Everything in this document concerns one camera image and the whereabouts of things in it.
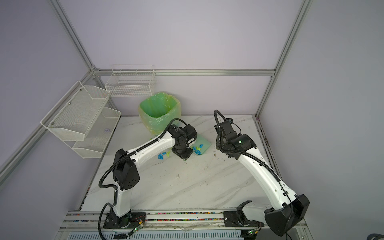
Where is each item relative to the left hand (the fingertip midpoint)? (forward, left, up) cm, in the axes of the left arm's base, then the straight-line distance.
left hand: (183, 157), depth 83 cm
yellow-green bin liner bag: (+37, +21, 0) cm, 43 cm away
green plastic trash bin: (+38, +20, 0) cm, 43 cm away
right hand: (+3, -21, +12) cm, 24 cm away
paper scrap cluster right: (+6, -8, -2) cm, 10 cm away
